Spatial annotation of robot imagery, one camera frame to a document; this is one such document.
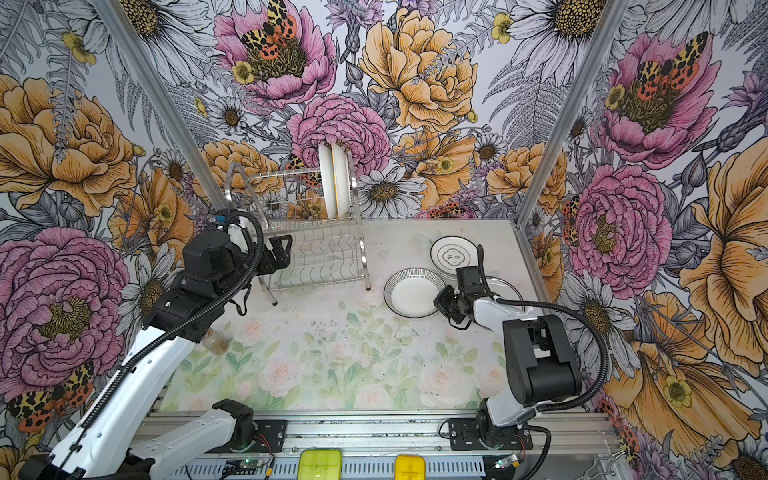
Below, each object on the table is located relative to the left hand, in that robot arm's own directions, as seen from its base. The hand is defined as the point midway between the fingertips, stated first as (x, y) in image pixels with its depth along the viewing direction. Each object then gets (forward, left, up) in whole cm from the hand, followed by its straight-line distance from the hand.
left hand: (275, 252), depth 70 cm
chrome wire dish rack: (+23, -3, -27) cm, 36 cm away
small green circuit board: (-37, +6, -33) cm, 50 cm away
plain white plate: (+11, -66, -29) cm, 73 cm away
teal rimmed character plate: (+25, -49, -31) cm, 63 cm away
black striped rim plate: (+9, -33, -33) cm, 48 cm away
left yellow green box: (-38, -10, -30) cm, 49 cm away
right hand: (+1, -40, -29) cm, 49 cm away
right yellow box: (-38, -31, -32) cm, 59 cm away
